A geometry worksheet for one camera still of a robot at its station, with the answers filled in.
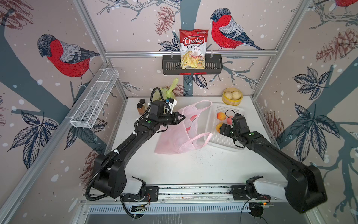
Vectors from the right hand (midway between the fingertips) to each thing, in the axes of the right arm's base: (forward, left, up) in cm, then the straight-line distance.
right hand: (224, 127), depth 88 cm
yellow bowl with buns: (+36, -13, -7) cm, 39 cm away
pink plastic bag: (-10, +29, +2) cm, 31 cm away
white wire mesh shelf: (-7, +78, +20) cm, 81 cm away
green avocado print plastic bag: (+22, +40, +9) cm, 46 cm away
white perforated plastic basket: (+18, +2, -8) cm, 20 cm away
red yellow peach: (+14, -1, -7) cm, 16 cm away
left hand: (-2, +24, +14) cm, 28 cm away
